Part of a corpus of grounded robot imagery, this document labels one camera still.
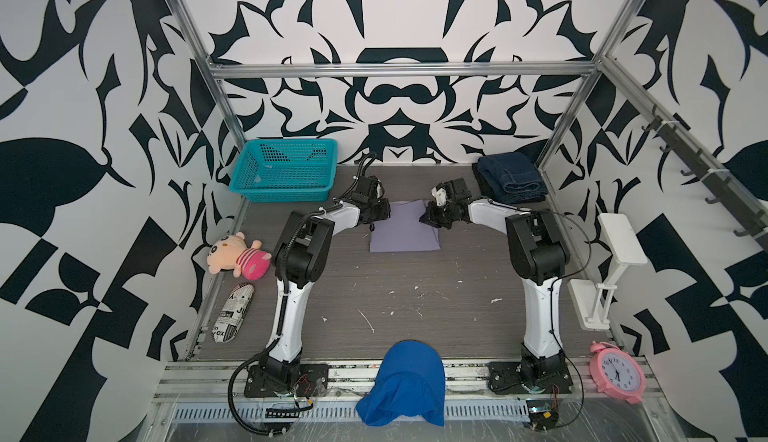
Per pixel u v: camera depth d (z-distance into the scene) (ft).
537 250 1.94
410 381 2.28
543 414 2.33
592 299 2.65
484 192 3.65
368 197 2.79
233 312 2.68
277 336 2.02
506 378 2.42
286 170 3.90
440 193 3.20
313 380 2.42
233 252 2.90
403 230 3.31
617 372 2.41
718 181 1.94
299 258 1.91
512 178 3.44
